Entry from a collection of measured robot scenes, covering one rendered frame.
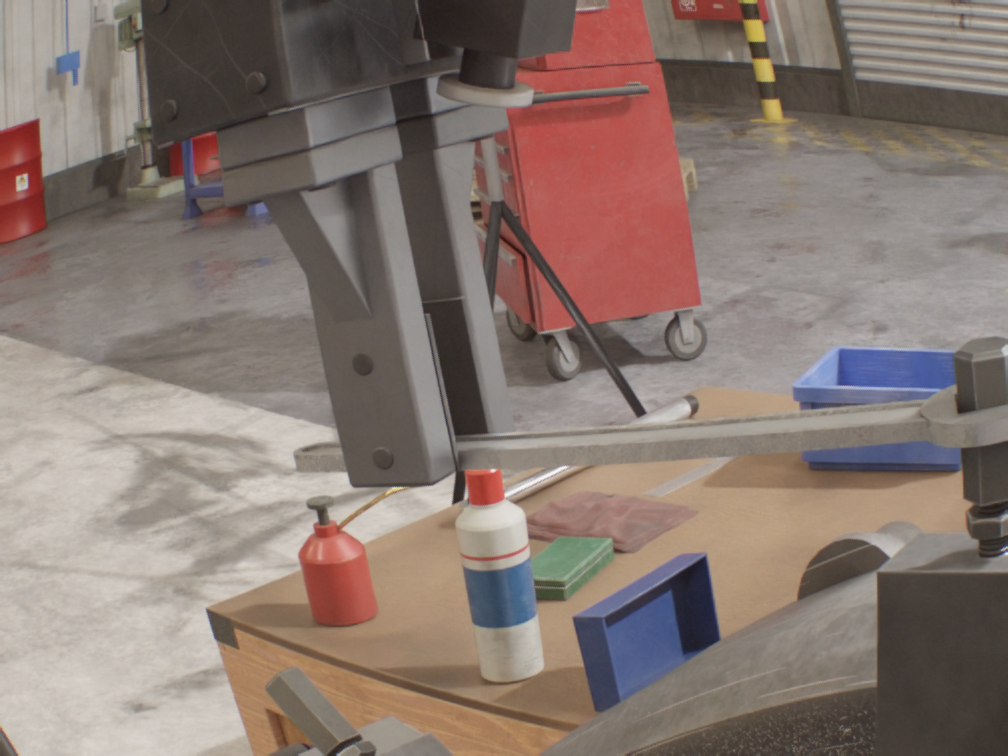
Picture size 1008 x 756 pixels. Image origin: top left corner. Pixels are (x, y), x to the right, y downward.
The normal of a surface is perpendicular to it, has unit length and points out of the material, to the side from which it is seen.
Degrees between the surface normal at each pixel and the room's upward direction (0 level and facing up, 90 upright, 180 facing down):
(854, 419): 5
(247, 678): 90
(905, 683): 90
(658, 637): 80
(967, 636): 90
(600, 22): 91
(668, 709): 42
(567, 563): 0
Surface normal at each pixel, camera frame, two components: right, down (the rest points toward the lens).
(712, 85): -0.76, 0.26
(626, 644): 0.68, -0.08
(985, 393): -0.25, 0.24
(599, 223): 0.16, 0.23
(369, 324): -0.48, 0.26
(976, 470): -0.95, 0.23
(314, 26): 0.85, -0.07
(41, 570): -0.14, -0.96
